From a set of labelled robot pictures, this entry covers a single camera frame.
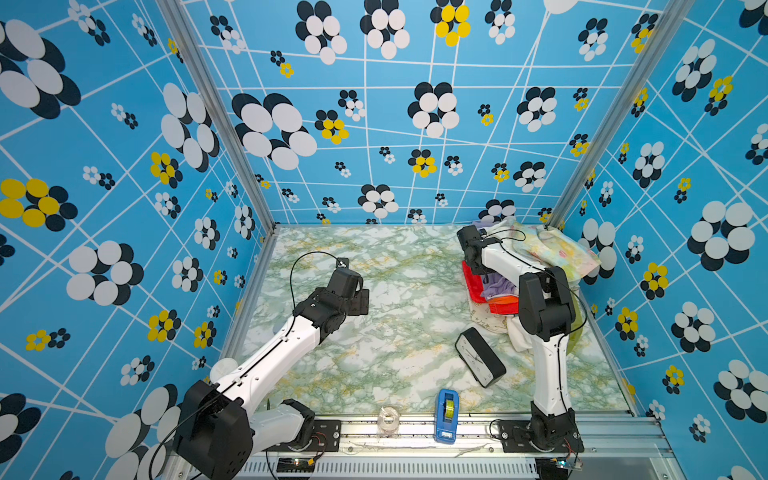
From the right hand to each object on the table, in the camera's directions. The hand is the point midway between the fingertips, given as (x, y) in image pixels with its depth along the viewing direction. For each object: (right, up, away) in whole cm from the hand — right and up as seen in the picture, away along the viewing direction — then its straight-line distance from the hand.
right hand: (496, 264), depth 102 cm
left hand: (-48, -7, -18) cm, 52 cm away
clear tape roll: (-37, -40, -29) cm, 62 cm away
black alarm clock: (-13, -23, -25) cm, 36 cm away
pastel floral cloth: (+12, +6, -13) cm, 19 cm away
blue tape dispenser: (-22, -37, -29) cm, 52 cm away
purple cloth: (-4, -6, -8) cm, 10 cm away
